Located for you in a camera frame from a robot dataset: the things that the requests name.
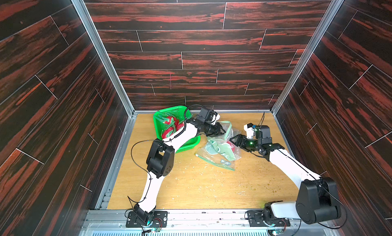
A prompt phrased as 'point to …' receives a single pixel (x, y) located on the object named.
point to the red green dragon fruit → (171, 124)
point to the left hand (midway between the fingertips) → (226, 133)
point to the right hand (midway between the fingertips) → (235, 139)
